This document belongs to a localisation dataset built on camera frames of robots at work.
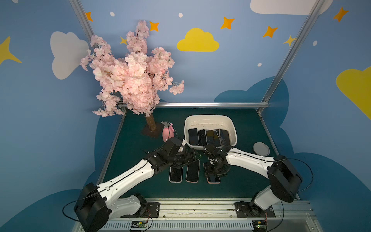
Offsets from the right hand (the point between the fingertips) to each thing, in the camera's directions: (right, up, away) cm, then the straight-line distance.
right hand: (211, 174), depth 84 cm
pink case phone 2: (+1, -4, +4) cm, 6 cm away
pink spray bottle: (-27, +25, +12) cm, 39 cm away
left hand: (-9, +12, -10) cm, 18 cm away
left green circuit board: (-39, -21, -12) cm, 46 cm away
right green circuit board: (+23, -23, -11) cm, 34 cm away
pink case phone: (-11, 0, +5) cm, 12 cm away
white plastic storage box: (+3, +31, +28) cm, 42 cm away
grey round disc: (+37, +12, +14) cm, 42 cm away
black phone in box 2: (-3, +19, +15) cm, 24 cm away
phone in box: (+10, +20, +18) cm, 28 cm away
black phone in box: (-10, +20, +23) cm, 32 cm away
